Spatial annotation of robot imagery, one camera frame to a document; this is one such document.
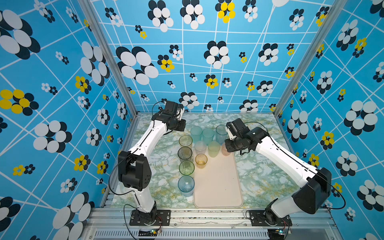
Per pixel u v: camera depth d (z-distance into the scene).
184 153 0.85
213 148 0.91
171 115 0.66
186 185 0.84
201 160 0.92
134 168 0.47
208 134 0.95
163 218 0.74
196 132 0.97
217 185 0.86
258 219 0.72
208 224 0.72
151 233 0.71
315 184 0.40
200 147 0.96
